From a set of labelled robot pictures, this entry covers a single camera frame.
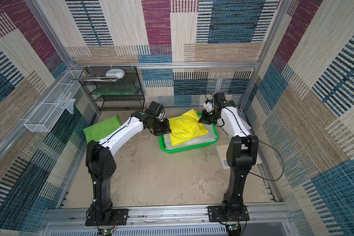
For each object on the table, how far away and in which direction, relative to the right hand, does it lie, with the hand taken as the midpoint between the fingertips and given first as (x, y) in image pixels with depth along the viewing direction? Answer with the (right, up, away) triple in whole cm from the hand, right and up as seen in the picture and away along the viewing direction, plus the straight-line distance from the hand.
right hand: (199, 119), depth 92 cm
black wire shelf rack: (-58, +23, +15) cm, 64 cm away
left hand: (-16, -6, -5) cm, 18 cm away
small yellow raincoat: (-8, -5, -4) cm, 11 cm away
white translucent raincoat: (+6, -11, -2) cm, 13 cm away
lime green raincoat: (-72, -8, +16) cm, 74 cm away
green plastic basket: (-8, -18, -1) cm, 20 cm away
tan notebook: (+16, -21, +6) cm, 26 cm away
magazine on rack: (-63, +26, 0) cm, 68 cm away
